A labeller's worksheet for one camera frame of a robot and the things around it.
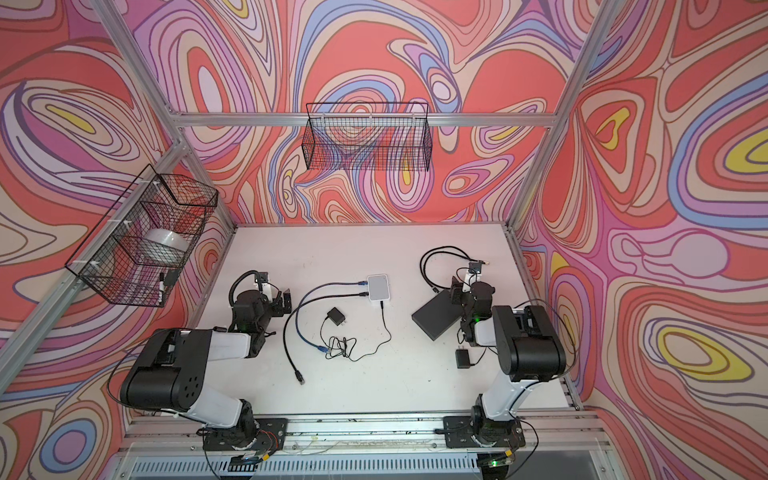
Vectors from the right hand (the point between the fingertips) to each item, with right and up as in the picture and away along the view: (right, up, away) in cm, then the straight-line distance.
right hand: (463, 282), depth 97 cm
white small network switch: (-28, -2, +1) cm, 28 cm away
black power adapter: (-42, -10, -4) cm, 43 cm away
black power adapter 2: (-3, -21, -11) cm, 24 cm away
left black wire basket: (-84, +11, -27) cm, 89 cm away
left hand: (-61, -2, -3) cm, 61 cm away
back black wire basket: (-32, +50, +3) cm, 59 cm away
